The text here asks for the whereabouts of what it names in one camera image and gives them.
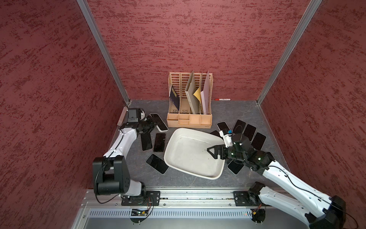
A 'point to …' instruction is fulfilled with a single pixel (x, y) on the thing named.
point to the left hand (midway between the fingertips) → (159, 124)
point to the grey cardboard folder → (193, 102)
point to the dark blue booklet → (174, 97)
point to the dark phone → (239, 127)
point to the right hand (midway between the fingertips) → (212, 152)
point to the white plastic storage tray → (186, 149)
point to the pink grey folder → (205, 96)
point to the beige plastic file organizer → (185, 117)
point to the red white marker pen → (222, 99)
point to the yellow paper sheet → (197, 94)
